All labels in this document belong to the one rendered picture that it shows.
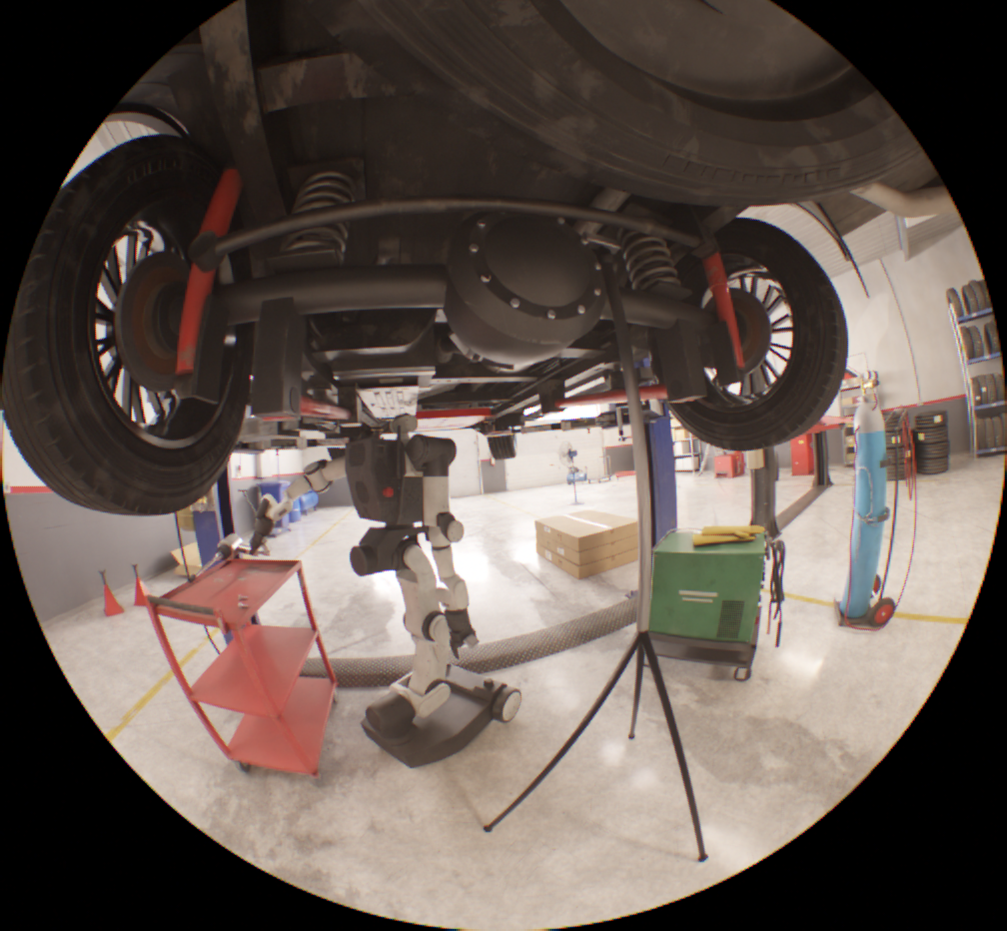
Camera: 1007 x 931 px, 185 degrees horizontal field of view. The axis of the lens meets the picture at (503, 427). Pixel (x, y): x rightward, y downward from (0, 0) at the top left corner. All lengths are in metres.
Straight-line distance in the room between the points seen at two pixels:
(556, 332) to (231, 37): 0.72
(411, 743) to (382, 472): 1.13
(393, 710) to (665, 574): 1.38
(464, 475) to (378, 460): 9.73
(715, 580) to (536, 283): 1.49
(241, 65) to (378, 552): 1.26
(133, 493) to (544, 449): 11.53
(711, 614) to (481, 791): 1.29
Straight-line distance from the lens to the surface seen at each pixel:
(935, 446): 7.28
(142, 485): 0.64
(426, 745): 1.48
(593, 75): 0.35
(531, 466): 11.44
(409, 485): 1.11
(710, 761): 1.60
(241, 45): 0.62
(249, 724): 1.86
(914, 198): 1.04
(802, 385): 0.95
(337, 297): 0.57
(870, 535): 2.30
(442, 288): 0.55
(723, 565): 1.62
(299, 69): 0.62
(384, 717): 1.41
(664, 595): 1.74
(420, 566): 1.22
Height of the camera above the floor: 1.32
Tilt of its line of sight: 5 degrees up
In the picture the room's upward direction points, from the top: 5 degrees counter-clockwise
